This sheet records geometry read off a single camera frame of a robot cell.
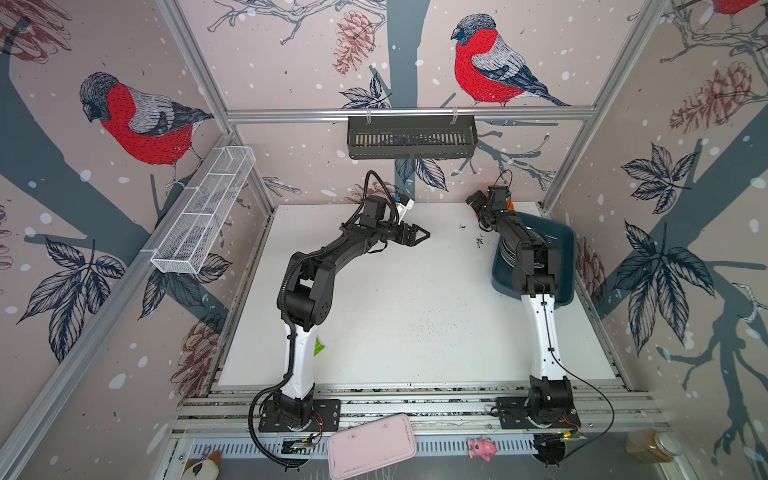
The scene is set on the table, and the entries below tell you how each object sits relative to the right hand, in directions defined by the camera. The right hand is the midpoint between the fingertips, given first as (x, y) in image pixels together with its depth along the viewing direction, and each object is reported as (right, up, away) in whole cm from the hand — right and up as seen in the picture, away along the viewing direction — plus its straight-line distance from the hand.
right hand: (473, 205), depth 116 cm
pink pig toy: (-12, -60, -49) cm, 78 cm away
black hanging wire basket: (-25, +23, -12) cm, 36 cm away
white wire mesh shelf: (-83, -9, -41) cm, 93 cm away
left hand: (-23, -10, -25) cm, 36 cm away
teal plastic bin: (+31, -13, -10) cm, 35 cm away
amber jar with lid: (+24, -57, -53) cm, 81 cm away
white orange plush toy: (-75, -64, -50) cm, 110 cm away
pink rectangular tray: (-38, -61, -48) cm, 86 cm away
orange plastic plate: (+14, 0, -1) cm, 14 cm away
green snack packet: (-54, -44, -32) cm, 77 cm away
